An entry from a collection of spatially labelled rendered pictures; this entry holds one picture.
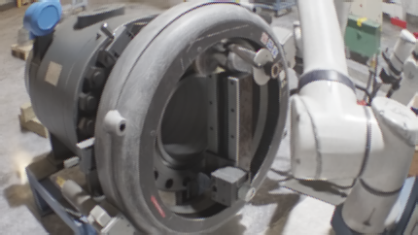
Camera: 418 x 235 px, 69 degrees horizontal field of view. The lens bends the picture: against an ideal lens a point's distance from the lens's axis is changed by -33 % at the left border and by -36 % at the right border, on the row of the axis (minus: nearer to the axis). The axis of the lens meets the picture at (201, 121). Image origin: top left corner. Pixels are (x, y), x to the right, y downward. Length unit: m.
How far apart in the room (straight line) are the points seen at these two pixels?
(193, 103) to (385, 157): 0.88
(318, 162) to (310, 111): 0.09
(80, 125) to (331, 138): 0.82
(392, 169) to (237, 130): 0.62
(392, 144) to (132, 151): 0.61
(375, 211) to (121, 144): 0.63
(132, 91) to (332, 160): 0.47
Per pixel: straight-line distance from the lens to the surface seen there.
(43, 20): 1.51
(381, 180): 0.79
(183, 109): 1.46
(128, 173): 0.98
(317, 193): 2.00
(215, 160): 1.28
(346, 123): 0.73
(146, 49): 0.97
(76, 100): 1.27
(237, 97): 1.16
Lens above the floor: 1.15
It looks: 26 degrees down
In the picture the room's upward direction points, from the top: straight up
